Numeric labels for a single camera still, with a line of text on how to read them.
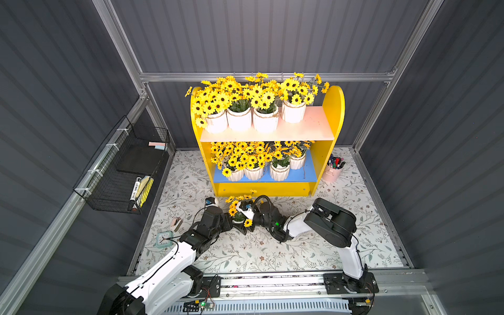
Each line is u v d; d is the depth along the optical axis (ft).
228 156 2.69
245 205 2.50
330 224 1.73
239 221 2.72
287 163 2.77
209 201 2.47
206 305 2.29
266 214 2.37
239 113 2.18
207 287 2.39
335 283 2.39
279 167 2.80
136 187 2.29
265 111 2.15
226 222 2.43
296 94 2.10
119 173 2.41
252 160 2.52
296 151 2.72
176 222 2.91
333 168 3.17
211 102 1.89
